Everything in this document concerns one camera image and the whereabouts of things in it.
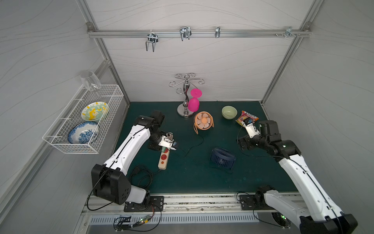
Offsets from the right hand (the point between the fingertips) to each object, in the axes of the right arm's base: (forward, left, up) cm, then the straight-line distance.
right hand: (247, 134), depth 76 cm
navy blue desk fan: (-9, +12, -10) cm, 18 cm away
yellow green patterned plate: (+2, +77, +14) cm, 78 cm away
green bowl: (+32, +2, -19) cm, 37 cm away
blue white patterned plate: (-11, +77, +14) cm, 79 cm away
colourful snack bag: (+29, -8, -18) cm, 35 cm away
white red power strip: (-9, +47, -18) cm, 51 cm away
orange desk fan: (+18, +23, -12) cm, 32 cm away
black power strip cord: (-18, +57, -19) cm, 63 cm away
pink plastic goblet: (+25, +29, -3) cm, 39 cm away
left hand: (-4, +47, -4) cm, 47 cm away
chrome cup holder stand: (+33, +39, -19) cm, 55 cm away
